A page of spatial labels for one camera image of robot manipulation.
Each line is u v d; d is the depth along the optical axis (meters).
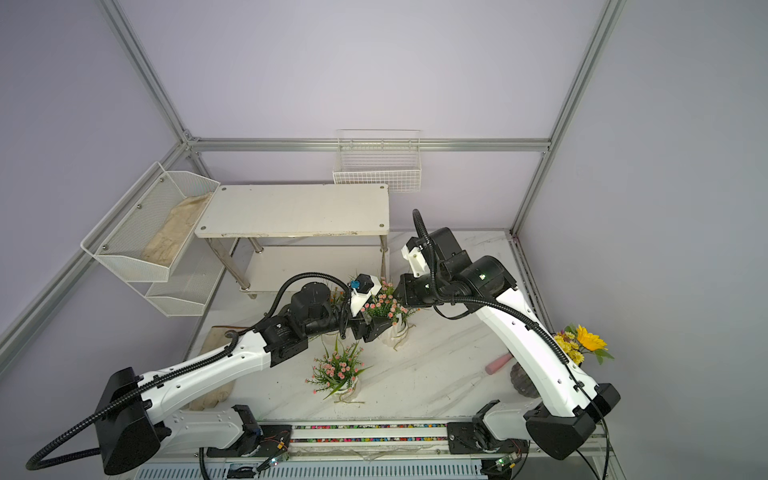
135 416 0.39
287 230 0.73
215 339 0.91
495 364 0.86
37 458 0.35
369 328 0.62
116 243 0.68
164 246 0.75
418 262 0.60
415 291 0.57
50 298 0.55
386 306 0.62
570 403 0.38
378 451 0.73
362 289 0.58
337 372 0.70
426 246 0.48
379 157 0.93
